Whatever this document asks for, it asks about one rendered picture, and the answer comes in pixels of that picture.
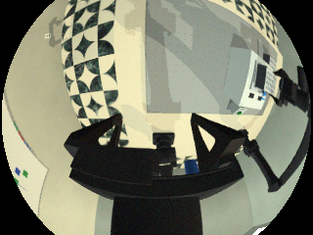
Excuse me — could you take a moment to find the white box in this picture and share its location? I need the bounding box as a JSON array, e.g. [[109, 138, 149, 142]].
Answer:
[[223, 47, 272, 115]]

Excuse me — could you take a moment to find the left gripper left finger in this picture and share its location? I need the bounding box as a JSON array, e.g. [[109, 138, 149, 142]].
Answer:
[[68, 114, 123, 146]]

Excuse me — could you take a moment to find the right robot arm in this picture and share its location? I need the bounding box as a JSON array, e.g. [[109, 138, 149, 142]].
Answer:
[[243, 66, 311, 193]]

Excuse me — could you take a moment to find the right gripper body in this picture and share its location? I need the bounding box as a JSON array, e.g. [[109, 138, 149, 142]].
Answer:
[[278, 71, 290, 107]]

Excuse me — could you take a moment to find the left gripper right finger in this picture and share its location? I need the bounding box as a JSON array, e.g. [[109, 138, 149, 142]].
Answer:
[[191, 113, 246, 172]]

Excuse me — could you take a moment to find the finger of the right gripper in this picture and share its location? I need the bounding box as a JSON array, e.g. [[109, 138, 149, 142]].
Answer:
[[269, 94, 279, 105], [273, 69, 284, 78]]

